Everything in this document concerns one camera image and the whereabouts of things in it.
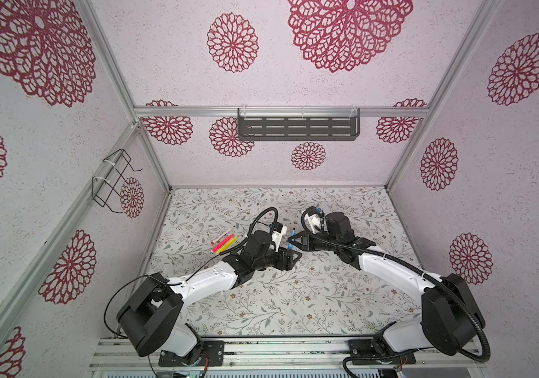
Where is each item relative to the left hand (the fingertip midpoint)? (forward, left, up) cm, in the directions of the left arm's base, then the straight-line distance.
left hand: (293, 256), depth 82 cm
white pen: (+17, +29, -13) cm, 36 cm away
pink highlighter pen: (+12, +30, -13) cm, 35 cm away
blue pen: (+5, 0, +7) cm, 9 cm away
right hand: (+5, +2, +6) cm, 7 cm away
